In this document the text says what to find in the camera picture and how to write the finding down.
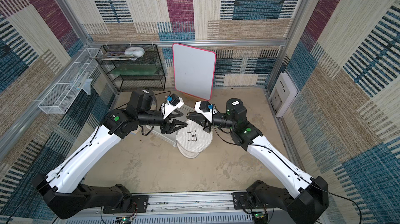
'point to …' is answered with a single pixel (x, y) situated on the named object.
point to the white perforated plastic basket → (171, 138)
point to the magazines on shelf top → (117, 56)
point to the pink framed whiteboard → (194, 71)
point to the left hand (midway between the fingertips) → (183, 117)
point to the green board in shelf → (135, 70)
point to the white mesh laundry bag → (191, 139)
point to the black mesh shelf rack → (132, 62)
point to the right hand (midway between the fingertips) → (188, 112)
